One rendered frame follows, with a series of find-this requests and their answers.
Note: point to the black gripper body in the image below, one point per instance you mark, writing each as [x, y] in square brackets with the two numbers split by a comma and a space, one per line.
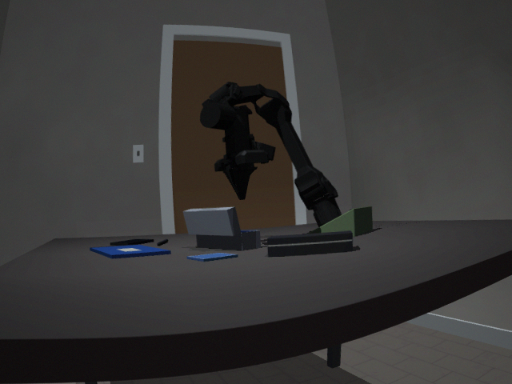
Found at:
[239, 141]

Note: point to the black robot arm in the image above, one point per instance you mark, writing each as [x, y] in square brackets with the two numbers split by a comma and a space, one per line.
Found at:
[218, 113]

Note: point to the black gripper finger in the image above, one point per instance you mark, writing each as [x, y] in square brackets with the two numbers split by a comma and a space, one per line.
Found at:
[227, 173]
[240, 177]

